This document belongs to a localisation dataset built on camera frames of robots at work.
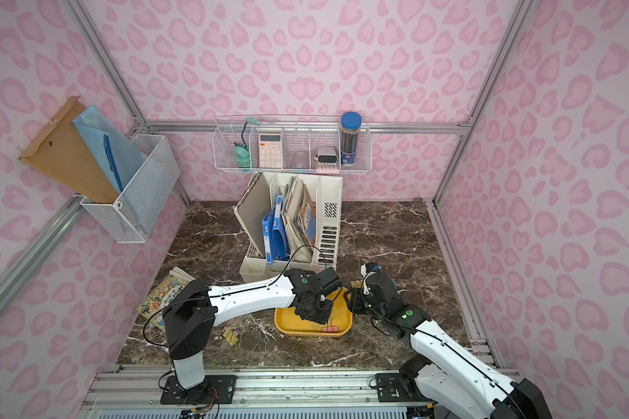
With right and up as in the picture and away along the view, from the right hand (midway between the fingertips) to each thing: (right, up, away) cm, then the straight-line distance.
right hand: (347, 294), depth 81 cm
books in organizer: (-15, +26, +6) cm, 30 cm away
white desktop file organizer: (-6, +33, +16) cm, 37 cm away
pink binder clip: (-5, -12, +1) cm, 13 cm away
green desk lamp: (-36, +47, +9) cm, 60 cm away
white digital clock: (-6, +44, +8) cm, 45 cm away
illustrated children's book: (-66, -7, +9) cm, 67 cm away
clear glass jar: (-16, +45, +17) cm, 51 cm away
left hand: (-6, -7, +1) cm, 9 cm away
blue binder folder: (-23, +19, +3) cm, 30 cm away
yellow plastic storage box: (-2, -9, +5) cm, 10 cm away
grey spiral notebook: (-31, +27, +5) cm, 41 cm away
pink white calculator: (-27, +48, +14) cm, 57 cm away
